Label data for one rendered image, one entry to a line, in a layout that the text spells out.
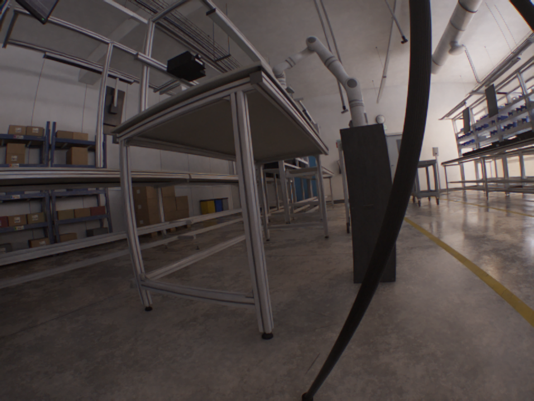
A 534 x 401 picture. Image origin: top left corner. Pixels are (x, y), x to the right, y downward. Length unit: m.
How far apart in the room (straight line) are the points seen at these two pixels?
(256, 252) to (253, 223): 0.10
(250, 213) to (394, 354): 0.68
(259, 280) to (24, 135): 4.05
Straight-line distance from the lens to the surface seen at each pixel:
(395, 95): 8.52
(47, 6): 1.38
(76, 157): 4.47
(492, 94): 4.90
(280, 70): 1.58
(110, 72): 2.93
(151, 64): 1.65
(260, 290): 0.82
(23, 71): 5.31
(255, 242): 0.77
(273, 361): 0.82
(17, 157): 4.20
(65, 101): 5.26
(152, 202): 4.58
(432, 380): 0.76
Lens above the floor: 0.54
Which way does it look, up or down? 1 degrees down
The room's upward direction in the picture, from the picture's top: 7 degrees counter-clockwise
